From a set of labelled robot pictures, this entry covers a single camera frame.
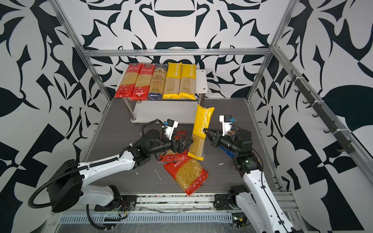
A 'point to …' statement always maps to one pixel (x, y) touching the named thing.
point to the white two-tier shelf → (183, 110)
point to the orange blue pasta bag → (229, 153)
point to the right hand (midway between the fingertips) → (204, 129)
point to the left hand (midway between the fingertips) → (188, 135)
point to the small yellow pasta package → (197, 146)
